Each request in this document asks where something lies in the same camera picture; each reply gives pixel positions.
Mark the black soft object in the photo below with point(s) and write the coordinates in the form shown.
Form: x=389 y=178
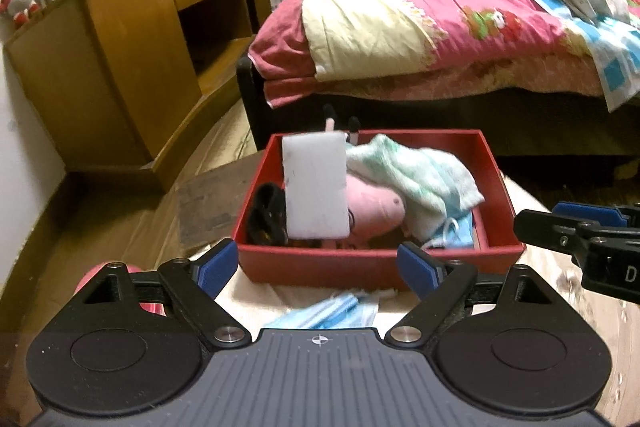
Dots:
x=266 y=224

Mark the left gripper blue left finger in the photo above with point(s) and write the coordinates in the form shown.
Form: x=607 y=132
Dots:
x=210 y=271

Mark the white sponge block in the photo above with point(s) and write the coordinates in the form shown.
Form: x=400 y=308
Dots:
x=314 y=174

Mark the colourful patchwork quilt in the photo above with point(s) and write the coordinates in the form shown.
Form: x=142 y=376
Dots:
x=426 y=50

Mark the wooden cabinet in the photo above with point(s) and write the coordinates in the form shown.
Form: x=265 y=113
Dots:
x=126 y=89

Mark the mint green towel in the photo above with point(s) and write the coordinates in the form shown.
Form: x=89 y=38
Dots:
x=434 y=184

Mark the red santa plush doll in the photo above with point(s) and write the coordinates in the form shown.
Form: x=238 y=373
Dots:
x=19 y=10

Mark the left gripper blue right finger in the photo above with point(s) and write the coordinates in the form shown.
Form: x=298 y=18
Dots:
x=424 y=273

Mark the red storage box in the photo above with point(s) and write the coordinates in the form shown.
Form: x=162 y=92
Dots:
x=369 y=260

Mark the pink pig plush toy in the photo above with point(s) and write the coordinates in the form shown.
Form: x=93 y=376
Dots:
x=373 y=210

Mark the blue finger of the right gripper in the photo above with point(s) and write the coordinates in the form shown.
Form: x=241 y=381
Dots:
x=609 y=217

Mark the blue face mask stack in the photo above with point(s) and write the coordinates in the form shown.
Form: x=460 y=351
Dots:
x=346 y=310

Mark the brown floor mat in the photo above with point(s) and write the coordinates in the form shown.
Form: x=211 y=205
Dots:
x=209 y=204

